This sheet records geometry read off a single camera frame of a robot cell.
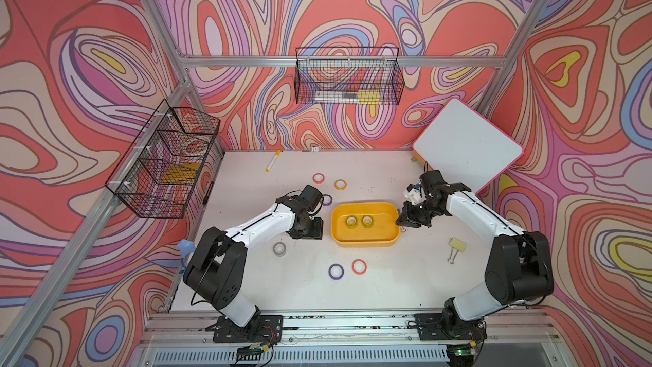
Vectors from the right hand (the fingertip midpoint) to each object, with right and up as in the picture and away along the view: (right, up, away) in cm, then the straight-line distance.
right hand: (400, 228), depth 86 cm
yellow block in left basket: (-66, +19, -14) cm, 70 cm away
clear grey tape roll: (-42, -9, +4) cm, 43 cm away
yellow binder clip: (+21, -7, +4) cm, 23 cm away
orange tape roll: (-19, +14, +22) cm, 33 cm away
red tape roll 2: (-14, -14, 0) cm, 20 cm away
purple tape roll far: (-25, +8, +18) cm, 32 cm away
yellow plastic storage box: (-4, -3, +8) cm, 9 cm away
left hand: (-28, -3, +2) cm, 29 cm away
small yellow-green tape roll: (-16, 0, +9) cm, 18 cm away
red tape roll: (-29, +16, +26) cm, 42 cm away
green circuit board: (-48, -32, -15) cm, 60 cm away
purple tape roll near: (-22, -14, -1) cm, 26 cm away
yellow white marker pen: (-51, +25, +30) cm, 64 cm away
